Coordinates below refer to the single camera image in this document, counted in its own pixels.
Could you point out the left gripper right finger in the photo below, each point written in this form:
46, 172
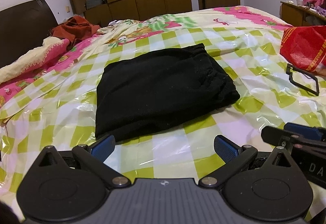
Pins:
236, 159

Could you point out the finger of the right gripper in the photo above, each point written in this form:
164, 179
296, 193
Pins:
311, 133
280, 137

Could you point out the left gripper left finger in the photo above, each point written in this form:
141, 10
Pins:
92, 157

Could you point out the black pants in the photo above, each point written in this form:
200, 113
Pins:
160, 90

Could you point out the red gold fabric bag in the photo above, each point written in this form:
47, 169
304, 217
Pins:
304, 47

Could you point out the pink cream floral quilt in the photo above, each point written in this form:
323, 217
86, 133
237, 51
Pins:
101, 32

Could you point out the wooden side desk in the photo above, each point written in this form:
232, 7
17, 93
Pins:
300, 16

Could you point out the rust red garment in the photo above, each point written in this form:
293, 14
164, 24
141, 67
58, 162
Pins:
76, 29

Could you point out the dark brown headboard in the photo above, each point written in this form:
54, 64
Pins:
23, 27

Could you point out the grey box in wardrobe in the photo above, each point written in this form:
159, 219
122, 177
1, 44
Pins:
89, 4

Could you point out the black rectangular plastic frame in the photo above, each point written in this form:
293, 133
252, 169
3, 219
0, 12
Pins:
303, 79

